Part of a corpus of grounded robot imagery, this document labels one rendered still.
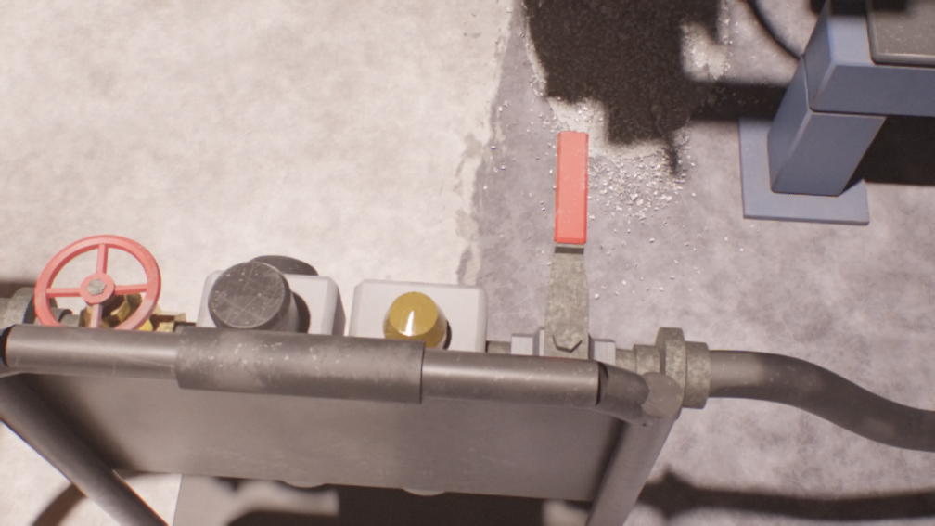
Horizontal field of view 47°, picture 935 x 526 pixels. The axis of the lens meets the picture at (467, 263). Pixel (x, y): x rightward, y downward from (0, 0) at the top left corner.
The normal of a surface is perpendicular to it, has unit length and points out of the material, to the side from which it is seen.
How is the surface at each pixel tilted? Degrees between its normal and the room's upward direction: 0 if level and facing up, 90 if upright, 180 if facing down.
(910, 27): 0
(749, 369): 15
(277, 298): 0
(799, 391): 51
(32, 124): 0
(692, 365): 9
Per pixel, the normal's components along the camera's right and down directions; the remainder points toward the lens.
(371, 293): 0.00, -0.46
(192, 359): -0.03, -0.04
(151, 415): -0.07, 0.89
